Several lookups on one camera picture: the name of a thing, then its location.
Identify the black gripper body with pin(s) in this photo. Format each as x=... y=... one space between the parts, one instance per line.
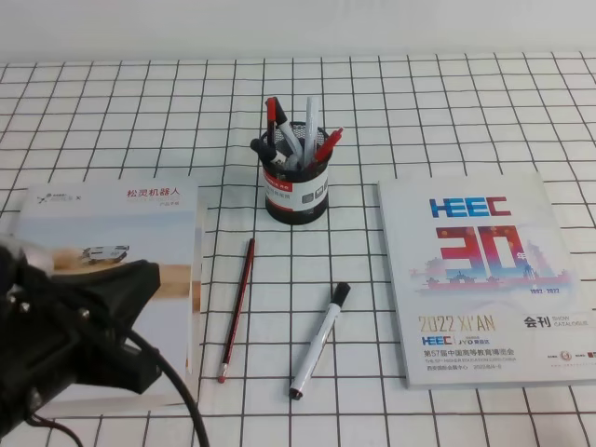
x=39 y=360

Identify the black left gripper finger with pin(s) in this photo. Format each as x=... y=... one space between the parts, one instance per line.
x=107 y=300

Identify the white marker with black cap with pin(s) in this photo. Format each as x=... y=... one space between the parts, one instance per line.
x=318 y=342

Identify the black mesh pen holder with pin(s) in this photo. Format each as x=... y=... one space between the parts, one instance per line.
x=295 y=192

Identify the red capped pen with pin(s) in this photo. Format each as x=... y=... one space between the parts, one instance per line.
x=276 y=119

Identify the grey white pen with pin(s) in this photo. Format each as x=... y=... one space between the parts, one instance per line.
x=311 y=128

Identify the robot brochure booklet desert photo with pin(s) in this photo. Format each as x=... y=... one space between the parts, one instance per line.
x=76 y=227

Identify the red black pencil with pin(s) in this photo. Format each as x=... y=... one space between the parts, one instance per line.
x=231 y=336

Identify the black capped marker left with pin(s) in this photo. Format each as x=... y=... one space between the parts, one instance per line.
x=267 y=153

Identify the HEEC show catalogue book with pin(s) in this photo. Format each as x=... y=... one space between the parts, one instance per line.
x=485 y=290

